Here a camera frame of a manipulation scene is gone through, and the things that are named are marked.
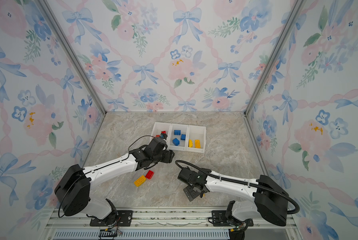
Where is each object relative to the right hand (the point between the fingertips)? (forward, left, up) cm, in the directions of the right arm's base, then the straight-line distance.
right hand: (195, 189), depth 81 cm
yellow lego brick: (+30, -3, -1) cm, 30 cm away
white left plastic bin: (+42, +24, +2) cm, 48 cm away
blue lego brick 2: (+30, +12, +1) cm, 32 cm away
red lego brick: (+36, +24, 0) cm, 43 cm away
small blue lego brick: (+35, +7, 0) cm, 36 cm away
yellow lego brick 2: (+4, +31, -1) cm, 32 cm away
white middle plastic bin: (+41, +6, +1) cm, 41 cm away
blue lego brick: (+38, +11, +1) cm, 40 cm away
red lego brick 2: (+8, +26, 0) cm, 27 cm away
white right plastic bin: (+41, -3, -3) cm, 42 cm away
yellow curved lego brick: (+28, +2, +2) cm, 28 cm away
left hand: (+17, +13, +10) cm, 24 cm away
